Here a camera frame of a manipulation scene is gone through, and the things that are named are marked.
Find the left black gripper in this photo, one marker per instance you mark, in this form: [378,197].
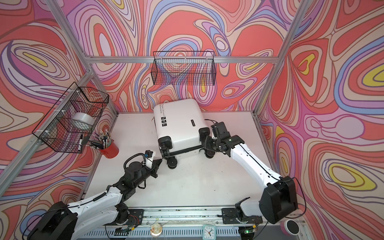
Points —
[155,167]

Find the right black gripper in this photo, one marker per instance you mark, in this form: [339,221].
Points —
[207,143]

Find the black suitcase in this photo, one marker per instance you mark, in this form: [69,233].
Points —
[181,130]

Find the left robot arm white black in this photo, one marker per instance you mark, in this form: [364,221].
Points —
[72,221]

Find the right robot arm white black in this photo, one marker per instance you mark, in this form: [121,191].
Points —
[279,197]

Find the red pen cup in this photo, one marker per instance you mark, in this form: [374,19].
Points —
[111,151]

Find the round clear badge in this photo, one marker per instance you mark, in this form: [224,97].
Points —
[156,230]

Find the small teal clock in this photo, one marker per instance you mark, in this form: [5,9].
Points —
[209,232]

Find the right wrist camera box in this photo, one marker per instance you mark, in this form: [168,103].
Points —
[220,131]

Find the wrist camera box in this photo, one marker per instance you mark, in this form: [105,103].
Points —
[220,131]
[149,158]

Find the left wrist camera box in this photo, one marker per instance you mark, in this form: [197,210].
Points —
[149,158]

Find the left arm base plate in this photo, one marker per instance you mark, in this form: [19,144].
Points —
[130,217]

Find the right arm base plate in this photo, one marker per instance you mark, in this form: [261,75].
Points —
[234,216]

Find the silver duct tape roll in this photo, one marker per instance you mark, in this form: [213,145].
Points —
[83,121]

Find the back black wire basket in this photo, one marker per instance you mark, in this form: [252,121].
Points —
[184,68]

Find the black wire basket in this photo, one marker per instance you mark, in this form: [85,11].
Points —
[184,68]
[59,134]

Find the left black wire basket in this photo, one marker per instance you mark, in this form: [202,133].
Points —
[59,134]

